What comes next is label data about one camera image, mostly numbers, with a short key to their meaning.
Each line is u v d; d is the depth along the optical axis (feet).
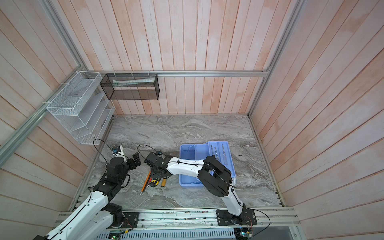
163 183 2.75
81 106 2.39
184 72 3.24
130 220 2.41
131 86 2.97
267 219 2.18
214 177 1.63
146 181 2.82
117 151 2.30
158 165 2.19
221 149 2.89
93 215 1.68
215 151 2.82
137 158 2.47
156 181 2.79
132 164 2.44
